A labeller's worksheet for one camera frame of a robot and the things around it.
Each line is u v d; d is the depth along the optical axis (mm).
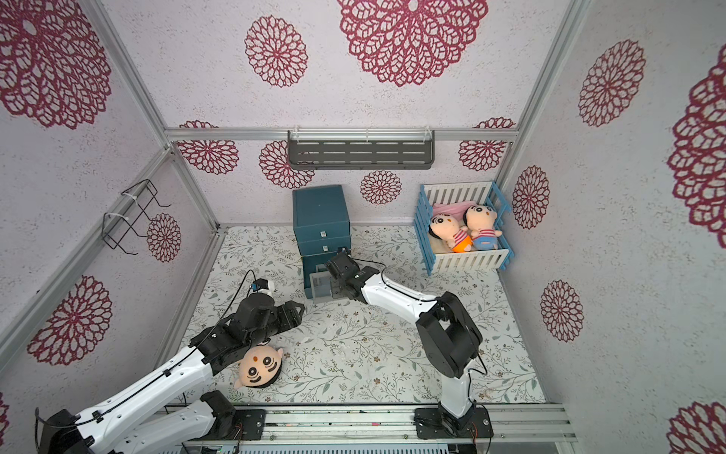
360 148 928
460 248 1015
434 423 739
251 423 744
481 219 1015
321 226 917
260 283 701
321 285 901
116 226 730
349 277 687
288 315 694
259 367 755
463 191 1095
